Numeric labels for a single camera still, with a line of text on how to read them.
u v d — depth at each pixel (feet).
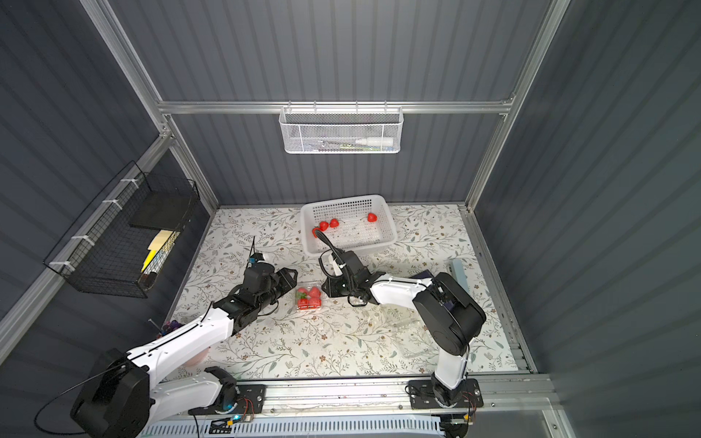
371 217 3.73
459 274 3.09
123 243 2.41
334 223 3.67
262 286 2.15
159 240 2.46
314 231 3.55
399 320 2.87
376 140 2.88
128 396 1.30
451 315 1.55
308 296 3.01
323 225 3.65
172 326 2.41
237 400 2.37
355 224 3.75
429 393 2.39
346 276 2.32
